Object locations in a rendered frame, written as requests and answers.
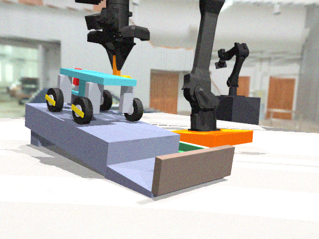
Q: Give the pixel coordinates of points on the small four-wheeled trolley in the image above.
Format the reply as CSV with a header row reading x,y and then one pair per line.
x,y
91,87

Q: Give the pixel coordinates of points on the red-headed pin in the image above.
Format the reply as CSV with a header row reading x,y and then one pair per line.
x,y
76,83

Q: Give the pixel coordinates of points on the yellow wheel chock with orange handle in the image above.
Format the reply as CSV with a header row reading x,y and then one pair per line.
x,y
115,71

